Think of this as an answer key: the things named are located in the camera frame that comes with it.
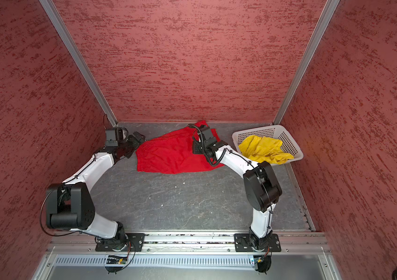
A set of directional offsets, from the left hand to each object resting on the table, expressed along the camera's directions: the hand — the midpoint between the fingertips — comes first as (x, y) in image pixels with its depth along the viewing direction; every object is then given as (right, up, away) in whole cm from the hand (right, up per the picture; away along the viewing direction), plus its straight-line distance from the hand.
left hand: (141, 144), depth 91 cm
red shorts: (+33, +14, +31) cm, 47 cm away
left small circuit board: (-5, -49, -18) cm, 53 cm away
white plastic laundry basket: (+81, +7, +18) cm, 83 cm away
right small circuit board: (+57, -48, -19) cm, 77 cm away
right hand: (+29, -3, +1) cm, 29 cm away
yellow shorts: (+71, -3, +9) cm, 71 cm away
